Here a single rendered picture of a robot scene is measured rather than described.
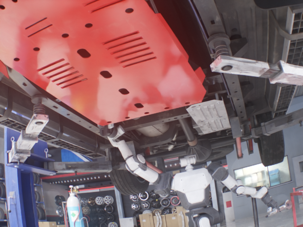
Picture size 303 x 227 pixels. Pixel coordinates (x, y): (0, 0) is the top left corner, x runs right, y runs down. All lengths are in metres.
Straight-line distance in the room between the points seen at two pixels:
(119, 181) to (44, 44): 2.31
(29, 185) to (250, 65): 2.29
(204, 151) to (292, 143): 9.35
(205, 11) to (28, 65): 0.78
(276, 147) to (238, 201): 9.09
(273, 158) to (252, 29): 1.74
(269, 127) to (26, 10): 2.06
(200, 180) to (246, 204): 9.84
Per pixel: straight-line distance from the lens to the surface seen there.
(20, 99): 1.96
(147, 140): 2.93
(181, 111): 2.34
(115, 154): 3.18
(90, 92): 1.53
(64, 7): 0.98
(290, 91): 2.18
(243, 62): 1.21
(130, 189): 3.29
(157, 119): 2.38
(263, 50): 1.88
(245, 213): 12.00
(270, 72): 1.36
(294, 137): 12.38
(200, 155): 3.19
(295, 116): 2.41
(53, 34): 1.10
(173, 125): 2.89
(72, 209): 4.43
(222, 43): 1.23
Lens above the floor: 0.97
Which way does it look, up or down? 18 degrees up
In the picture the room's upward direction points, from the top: 8 degrees counter-clockwise
